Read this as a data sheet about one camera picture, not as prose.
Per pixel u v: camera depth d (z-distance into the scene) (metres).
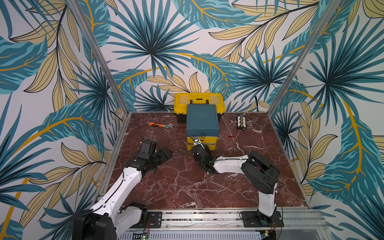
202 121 0.86
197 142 0.80
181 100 1.04
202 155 0.71
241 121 1.13
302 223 0.75
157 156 0.73
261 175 0.52
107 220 0.40
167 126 1.10
